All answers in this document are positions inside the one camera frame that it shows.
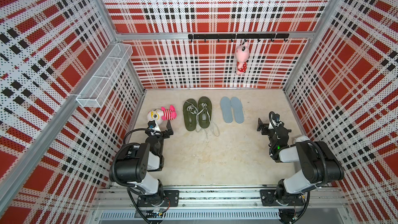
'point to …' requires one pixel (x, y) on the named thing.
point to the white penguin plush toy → (158, 115)
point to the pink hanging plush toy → (242, 52)
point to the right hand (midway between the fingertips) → (268, 117)
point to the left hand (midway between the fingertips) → (163, 120)
